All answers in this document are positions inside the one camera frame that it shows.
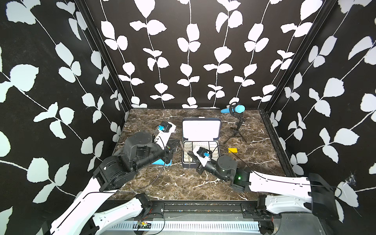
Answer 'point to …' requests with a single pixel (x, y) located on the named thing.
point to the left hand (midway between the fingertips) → (178, 139)
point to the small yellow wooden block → (232, 150)
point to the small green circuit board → (144, 225)
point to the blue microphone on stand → (239, 108)
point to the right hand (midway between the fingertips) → (188, 151)
